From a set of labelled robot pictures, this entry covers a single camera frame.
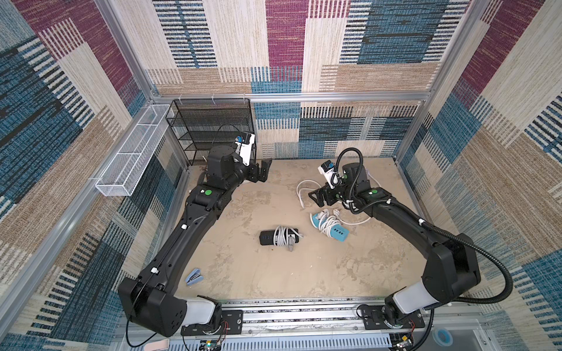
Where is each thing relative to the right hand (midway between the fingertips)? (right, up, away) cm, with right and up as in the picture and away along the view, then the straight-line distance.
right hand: (322, 190), depth 86 cm
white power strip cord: (-9, -3, +11) cm, 15 cm away
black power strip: (-22, -18, +2) cm, 29 cm away
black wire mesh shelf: (-55, +31, +21) cm, 67 cm away
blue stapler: (-47, -31, -5) cm, 57 cm away
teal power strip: (+6, -16, +1) cm, 17 cm away
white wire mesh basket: (-66, +6, -14) cm, 68 cm away
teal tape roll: (+35, -46, -15) cm, 60 cm away
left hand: (-23, +12, -13) cm, 29 cm away
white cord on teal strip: (+2, -13, +3) cm, 14 cm away
